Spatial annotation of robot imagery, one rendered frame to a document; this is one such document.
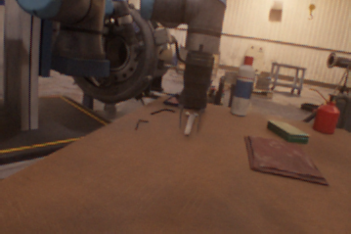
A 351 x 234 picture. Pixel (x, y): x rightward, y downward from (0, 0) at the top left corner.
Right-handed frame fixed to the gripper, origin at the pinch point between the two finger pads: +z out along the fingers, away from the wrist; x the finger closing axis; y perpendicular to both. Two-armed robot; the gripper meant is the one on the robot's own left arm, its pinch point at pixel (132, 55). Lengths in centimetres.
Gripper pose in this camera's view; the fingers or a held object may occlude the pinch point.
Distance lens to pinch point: 154.5
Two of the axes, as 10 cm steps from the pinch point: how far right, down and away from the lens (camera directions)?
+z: 2.5, 9.0, 3.6
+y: 7.4, -4.2, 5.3
